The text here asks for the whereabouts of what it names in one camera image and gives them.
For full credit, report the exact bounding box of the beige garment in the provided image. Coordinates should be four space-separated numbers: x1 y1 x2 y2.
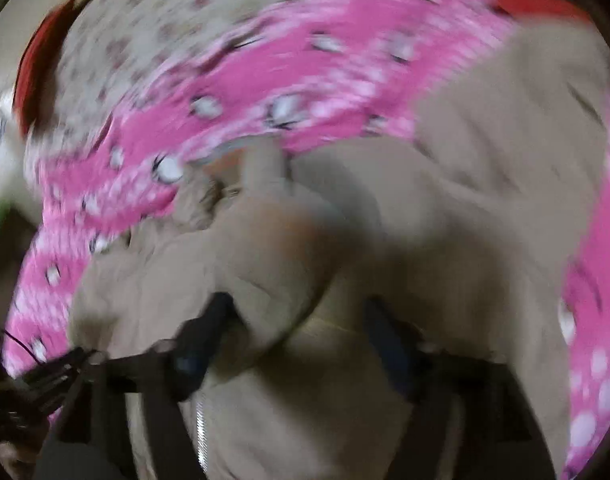
68 20 610 479

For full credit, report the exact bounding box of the pink penguin print blanket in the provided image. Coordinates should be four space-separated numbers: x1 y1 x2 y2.
9 0 610 479

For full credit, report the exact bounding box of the red pillow left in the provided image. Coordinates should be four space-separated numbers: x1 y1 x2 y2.
12 0 78 138

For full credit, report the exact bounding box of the red pillow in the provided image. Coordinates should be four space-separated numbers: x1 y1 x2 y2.
495 0 592 23
12 0 78 138

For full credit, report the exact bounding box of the floral bed sheet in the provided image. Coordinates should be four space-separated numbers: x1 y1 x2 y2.
26 0 507 172

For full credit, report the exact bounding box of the red pillow right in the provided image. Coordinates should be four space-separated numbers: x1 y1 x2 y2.
495 0 592 23

